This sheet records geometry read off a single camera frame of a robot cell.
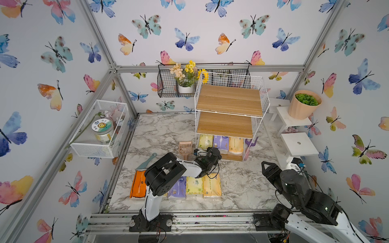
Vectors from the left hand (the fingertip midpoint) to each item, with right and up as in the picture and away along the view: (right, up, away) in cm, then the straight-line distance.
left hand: (222, 146), depth 92 cm
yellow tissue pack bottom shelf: (+10, 0, +4) cm, 10 cm away
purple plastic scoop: (+20, 0, +11) cm, 23 cm away
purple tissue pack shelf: (-24, -22, -12) cm, 35 cm away
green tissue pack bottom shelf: (-10, +2, +6) cm, 12 cm away
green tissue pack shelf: (-16, -20, -11) cm, 28 cm away
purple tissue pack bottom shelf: (0, +2, +4) cm, 4 cm away
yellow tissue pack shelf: (-7, -20, -10) cm, 23 cm away
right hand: (+16, -6, -24) cm, 29 cm away
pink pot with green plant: (+39, +23, -15) cm, 48 cm away
